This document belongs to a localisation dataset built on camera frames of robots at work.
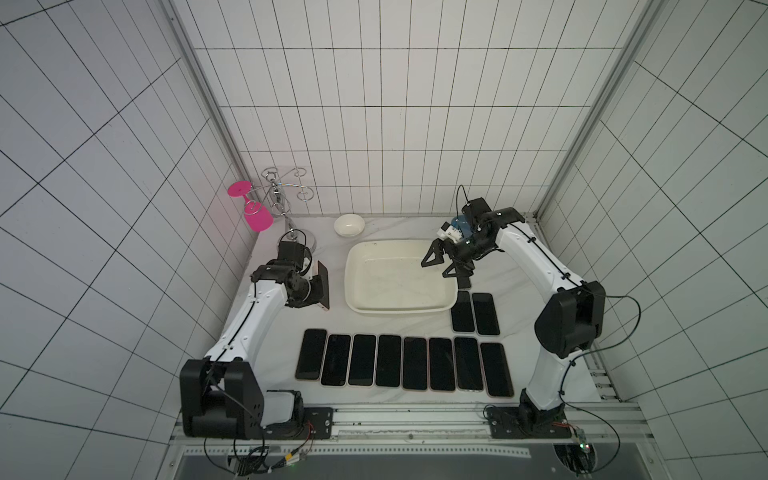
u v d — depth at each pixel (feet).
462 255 2.38
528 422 2.13
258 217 3.28
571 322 1.58
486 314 3.10
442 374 2.62
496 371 2.67
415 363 2.66
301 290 2.27
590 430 2.30
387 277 3.38
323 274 3.02
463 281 3.27
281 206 3.02
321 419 2.39
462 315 3.03
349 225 3.66
